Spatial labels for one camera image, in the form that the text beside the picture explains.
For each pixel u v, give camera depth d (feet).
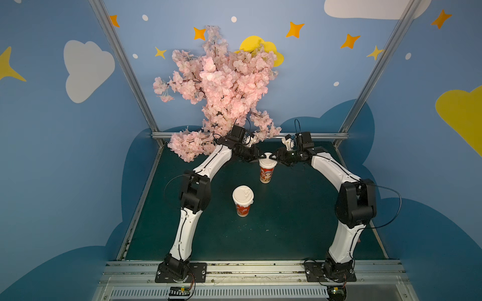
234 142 2.57
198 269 2.51
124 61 2.71
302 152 2.36
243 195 2.56
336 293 2.40
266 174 3.13
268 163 2.92
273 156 2.96
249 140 3.12
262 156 2.98
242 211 2.76
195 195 1.94
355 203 1.68
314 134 3.80
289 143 2.72
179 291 2.38
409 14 2.32
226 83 2.04
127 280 2.40
